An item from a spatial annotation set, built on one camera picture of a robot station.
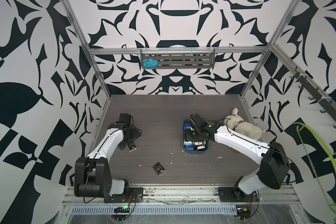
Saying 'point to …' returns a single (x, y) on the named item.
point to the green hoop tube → (316, 136)
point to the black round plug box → (243, 213)
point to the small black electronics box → (126, 209)
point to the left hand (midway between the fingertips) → (130, 137)
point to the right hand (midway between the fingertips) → (185, 134)
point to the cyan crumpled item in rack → (150, 62)
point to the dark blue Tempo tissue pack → (189, 147)
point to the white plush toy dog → (234, 122)
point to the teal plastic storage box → (185, 142)
